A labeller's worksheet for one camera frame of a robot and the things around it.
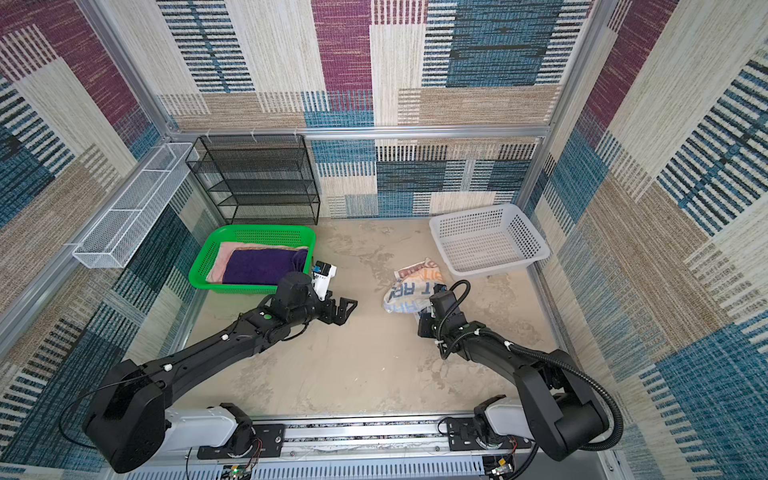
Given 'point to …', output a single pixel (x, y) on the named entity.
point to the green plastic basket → (304, 235)
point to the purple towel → (264, 265)
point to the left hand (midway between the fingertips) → (345, 294)
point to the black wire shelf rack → (258, 179)
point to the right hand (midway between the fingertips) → (424, 326)
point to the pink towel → (224, 252)
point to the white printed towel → (413, 288)
